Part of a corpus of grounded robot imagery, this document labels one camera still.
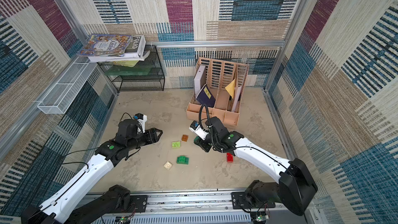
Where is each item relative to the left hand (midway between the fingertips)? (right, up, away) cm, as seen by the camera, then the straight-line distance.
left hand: (157, 132), depth 79 cm
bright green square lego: (+12, -15, +4) cm, 20 cm away
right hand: (+20, -3, +2) cm, 20 cm away
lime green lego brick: (+7, -10, +13) cm, 18 cm away
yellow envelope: (+38, +23, +8) cm, 45 cm away
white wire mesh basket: (-42, +15, -9) cm, 46 cm away
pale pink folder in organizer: (+42, +17, +8) cm, 46 cm away
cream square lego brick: (+4, -19, +6) cm, 20 cm away
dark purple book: (+24, +19, +23) cm, 39 cm away
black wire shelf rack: (-18, +34, +35) cm, 52 cm away
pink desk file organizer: (+34, +27, +33) cm, 55 cm away
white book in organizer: (+21, +29, +19) cm, 40 cm away
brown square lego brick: (+12, -6, +15) cm, 20 cm away
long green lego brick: (+8, -16, +7) cm, 20 cm away
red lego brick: (+37, -15, +8) cm, 41 cm away
